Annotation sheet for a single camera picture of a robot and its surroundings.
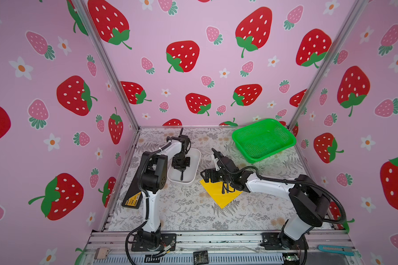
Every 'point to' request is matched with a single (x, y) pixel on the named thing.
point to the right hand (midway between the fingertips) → (205, 172)
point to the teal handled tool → (341, 249)
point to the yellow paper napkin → (215, 189)
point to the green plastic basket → (258, 141)
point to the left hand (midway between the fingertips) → (184, 169)
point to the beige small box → (101, 253)
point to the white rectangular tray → (190, 175)
